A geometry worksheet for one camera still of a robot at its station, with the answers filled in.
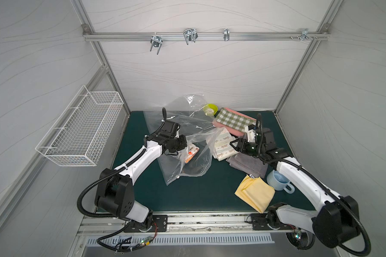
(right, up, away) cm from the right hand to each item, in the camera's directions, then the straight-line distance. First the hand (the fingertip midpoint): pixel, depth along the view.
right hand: (234, 143), depth 81 cm
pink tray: (-2, +9, +30) cm, 31 cm away
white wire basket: (-70, +4, -13) cm, 72 cm away
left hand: (-24, -1, +3) cm, 25 cm away
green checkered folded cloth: (+8, +13, +34) cm, 37 cm away
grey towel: (+12, -13, +9) cm, 20 cm away
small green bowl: (-9, +21, +37) cm, 44 cm away
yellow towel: (+12, -26, +1) cm, 29 cm away
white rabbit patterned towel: (-3, -5, +14) cm, 15 cm away
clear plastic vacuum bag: (-21, -11, +12) cm, 27 cm away
